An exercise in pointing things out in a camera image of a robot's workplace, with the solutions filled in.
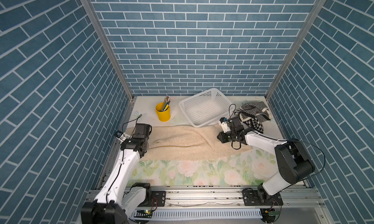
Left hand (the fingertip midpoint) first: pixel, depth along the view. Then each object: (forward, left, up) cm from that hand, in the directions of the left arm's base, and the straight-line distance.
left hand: (141, 141), depth 81 cm
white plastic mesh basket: (+35, -40, -11) cm, 54 cm away
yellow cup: (+24, -8, -7) cm, 26 cm away
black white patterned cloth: (+19, -68, +2) cm, 71 cm away
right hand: (+8, -47, -8) cm, 48 cm away
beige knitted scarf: (+5, -17, -10) cm, 21 cm away
